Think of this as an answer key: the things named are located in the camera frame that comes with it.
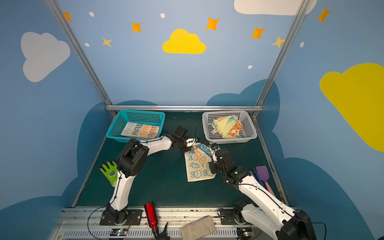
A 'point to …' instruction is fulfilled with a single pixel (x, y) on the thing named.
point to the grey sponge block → (198, 229)
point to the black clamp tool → (163, 236)
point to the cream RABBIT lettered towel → (140, 130)
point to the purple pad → (263, 173)
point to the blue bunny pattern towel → (197, 162)
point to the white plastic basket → (248, 132)
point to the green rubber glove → (111, 173)
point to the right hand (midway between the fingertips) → (214, 157)
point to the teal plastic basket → (119, 120)
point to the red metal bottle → (151, 215)
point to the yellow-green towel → (223, 126)
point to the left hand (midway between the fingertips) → (192, 143)
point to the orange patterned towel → (237, 126)
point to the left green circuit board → (118, 232)
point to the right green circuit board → (247, 231)
